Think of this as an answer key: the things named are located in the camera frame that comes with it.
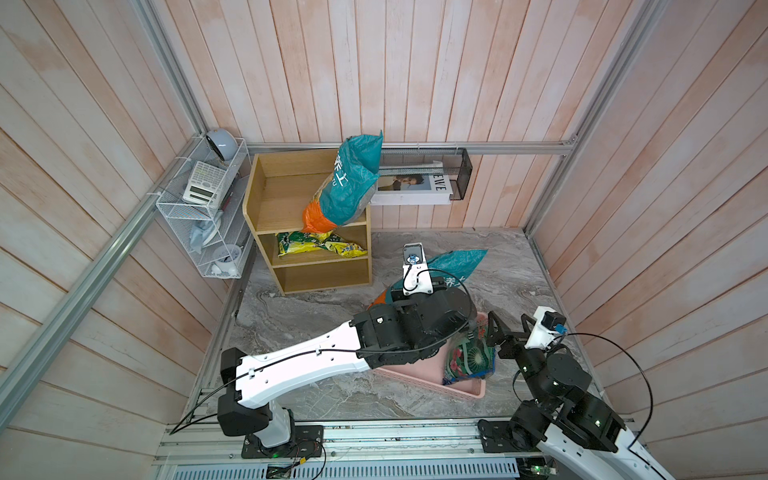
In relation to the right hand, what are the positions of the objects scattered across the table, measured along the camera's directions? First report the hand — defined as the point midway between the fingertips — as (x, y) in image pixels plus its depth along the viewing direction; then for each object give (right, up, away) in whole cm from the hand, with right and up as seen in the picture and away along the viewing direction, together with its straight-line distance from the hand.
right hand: (504, 312), depth 69 cm
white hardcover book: (-19, +35, +24) cm, 46 cm away
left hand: (-21, +9, -8) cm, 24 cm away
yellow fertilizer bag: (-40, +16, +15) cm, 45 cm away
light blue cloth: (-80, +20, +12) cm, 83 cm away
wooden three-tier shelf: (-60, +34, +19) cm, 71 cm away
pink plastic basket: (-15, -19, +14) cm, 28 cm away
